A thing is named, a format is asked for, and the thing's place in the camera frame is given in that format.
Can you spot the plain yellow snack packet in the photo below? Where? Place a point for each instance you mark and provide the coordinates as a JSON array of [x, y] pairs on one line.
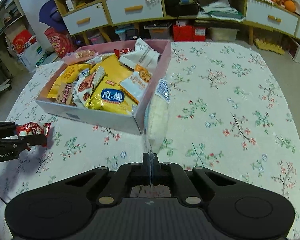
[[112, 70]]

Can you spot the red white candy packet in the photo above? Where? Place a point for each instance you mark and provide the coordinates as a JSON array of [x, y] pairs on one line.
[[122, 52], [31, 128]]

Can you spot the white rice cracker packet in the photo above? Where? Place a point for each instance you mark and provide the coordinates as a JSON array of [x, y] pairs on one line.
[[157, 120]]

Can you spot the red printed bag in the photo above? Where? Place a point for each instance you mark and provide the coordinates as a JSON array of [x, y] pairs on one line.
[[58, 42]]

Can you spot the red gift bag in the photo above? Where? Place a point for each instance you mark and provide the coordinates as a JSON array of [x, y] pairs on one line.
[[21, 41]]

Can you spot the white nut snack packet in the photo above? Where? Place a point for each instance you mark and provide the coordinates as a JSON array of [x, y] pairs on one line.
[[83, 87]]

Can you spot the long yellow snack packet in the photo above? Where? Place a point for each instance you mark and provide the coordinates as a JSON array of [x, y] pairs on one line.
[[67, 76]]

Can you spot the silver box pink inside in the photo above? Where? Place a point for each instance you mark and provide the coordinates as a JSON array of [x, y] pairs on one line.
[[102, 120]]

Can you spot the small white box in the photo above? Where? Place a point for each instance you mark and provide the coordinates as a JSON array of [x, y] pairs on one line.
[[69, 3]]

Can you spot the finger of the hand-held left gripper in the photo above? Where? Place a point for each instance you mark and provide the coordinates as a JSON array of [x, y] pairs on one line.
[[32, 141], [2, 128]]

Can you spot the black desk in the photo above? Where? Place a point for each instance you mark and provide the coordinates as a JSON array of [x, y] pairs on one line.
[[5, 30]]

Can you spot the white green folded cloth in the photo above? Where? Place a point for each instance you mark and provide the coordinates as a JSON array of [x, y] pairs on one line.
[[222, 11]]

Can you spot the white plastic bag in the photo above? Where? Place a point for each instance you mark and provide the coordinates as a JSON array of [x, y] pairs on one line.
[[33, 56]]

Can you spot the clear storage box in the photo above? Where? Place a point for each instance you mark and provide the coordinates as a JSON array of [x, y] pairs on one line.
[[97, 38], [160, 33]]

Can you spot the white crinkled snack packet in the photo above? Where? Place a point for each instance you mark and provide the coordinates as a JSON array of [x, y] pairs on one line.
[[142, 55]]

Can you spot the clear biscuit packet red label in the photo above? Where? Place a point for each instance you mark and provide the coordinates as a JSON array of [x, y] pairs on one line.
[[65, 95]]

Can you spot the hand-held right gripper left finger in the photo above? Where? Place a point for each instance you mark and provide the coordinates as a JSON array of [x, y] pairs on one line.
[[145, 162]]

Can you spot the floral tablecloth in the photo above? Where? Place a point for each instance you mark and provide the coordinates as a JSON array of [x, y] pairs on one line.
[[227, 105]]

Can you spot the orange fruit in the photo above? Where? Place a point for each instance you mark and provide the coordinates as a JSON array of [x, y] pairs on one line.
[[289, 5]]

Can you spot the orange white cracker packet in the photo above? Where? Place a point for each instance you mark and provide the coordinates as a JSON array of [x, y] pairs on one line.
[[137, 82]]

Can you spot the purple hat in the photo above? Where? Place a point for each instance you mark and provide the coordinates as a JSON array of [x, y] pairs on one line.
[[51, 16]]

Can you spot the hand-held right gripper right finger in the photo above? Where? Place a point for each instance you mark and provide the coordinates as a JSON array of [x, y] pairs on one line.
[[154, 166]]

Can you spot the black bag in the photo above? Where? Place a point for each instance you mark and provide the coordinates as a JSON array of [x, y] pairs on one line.
[[181, 7]]

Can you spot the yellow packet blue label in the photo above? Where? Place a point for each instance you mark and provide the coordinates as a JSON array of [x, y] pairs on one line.
[[112, 96]]

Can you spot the yellow egg carton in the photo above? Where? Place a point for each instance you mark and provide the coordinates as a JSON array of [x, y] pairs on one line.
[[268, 46]]

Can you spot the clear nut bar packet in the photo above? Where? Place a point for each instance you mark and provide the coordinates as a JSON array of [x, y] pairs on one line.
[[85, 54]]

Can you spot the red storage box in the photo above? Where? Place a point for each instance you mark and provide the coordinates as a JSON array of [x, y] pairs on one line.
[[199, 33], [181, 33]]

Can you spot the translucent white storage box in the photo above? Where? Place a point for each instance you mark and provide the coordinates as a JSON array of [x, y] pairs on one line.
[[222, 33]]

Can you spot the silver blue chocolate packet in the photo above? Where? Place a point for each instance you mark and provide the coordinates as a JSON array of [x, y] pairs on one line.
[[84, 73]]

